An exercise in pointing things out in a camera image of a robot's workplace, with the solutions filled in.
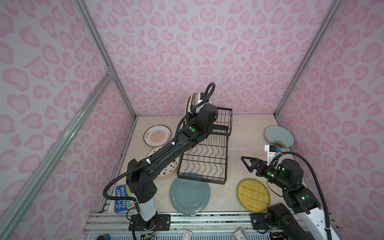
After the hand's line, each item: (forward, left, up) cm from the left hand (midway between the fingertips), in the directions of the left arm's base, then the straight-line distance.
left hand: (195, 104), depth 74 cm
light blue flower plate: (+7, -59, -39) cm, 71 cm away
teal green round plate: (-34, +4, -35) cm, 49 cm away
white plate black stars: (-17, +15, -36) cm, 43 cm away
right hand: (-24, -22, -13) cm, 35 cm away
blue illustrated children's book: (-37, +40, -35) cm, 64 cm away
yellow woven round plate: (-33, -30, -36) cm, 57 cm away
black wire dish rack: (-12, -6, -35) cm, 38 cm away
